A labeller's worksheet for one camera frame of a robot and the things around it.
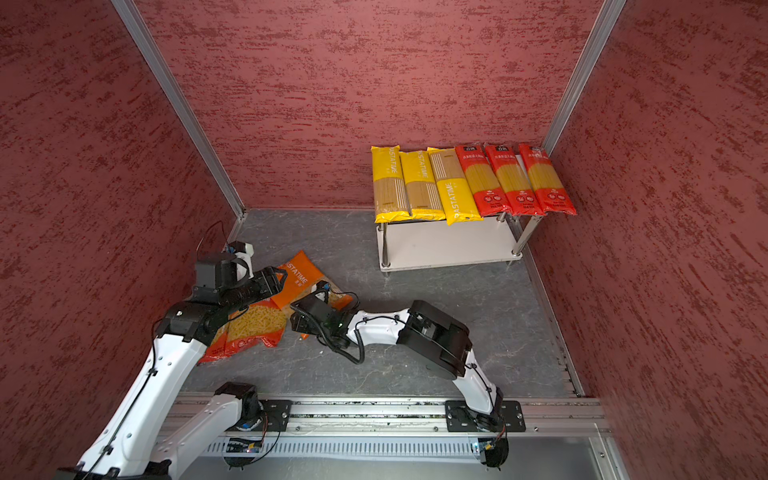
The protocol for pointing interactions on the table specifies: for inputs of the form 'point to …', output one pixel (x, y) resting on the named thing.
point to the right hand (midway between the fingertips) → (294, 327)
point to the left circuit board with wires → (246, 445)
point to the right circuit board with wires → (495, 449)
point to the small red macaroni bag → (263, 323)
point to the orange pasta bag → (302, 274)
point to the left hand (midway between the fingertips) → (278, 282)
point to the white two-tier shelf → (407, 245)
